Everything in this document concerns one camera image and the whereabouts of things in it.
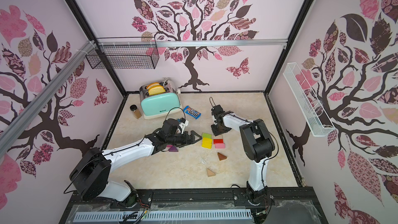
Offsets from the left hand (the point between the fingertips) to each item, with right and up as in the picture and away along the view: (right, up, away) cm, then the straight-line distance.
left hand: (196, 142), depth 81 cm
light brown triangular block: (+7, -16, 0) cm, 18 cm away
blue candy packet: (-6, +16, +26) cm, 31 cm away
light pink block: (+14, -4, +11) cm, 18 cm away
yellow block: (+7, -5, +11) cm, 14 cm away
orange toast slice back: (-31, +34, +18) cm, 50 cm away
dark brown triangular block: (+14, -9, +4) cm, 17 cm away
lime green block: (+6, 0, +18) cm, 19 cm away
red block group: (+13, -2, +11) cm, 17 cm away
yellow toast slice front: (-26, +30, +14) cm, 42 cm away
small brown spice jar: (-41, +16, +20) cm, 48 cm away
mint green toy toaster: (-24, +20, +15) cm, 35 cm away
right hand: (+14, +3, +16) cm, 22 cm away
